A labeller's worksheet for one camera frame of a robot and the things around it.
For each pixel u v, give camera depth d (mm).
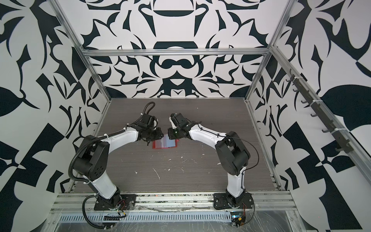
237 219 712
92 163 469
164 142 945
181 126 710
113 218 728
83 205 675
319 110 549
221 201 741
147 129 747
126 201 739
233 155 489
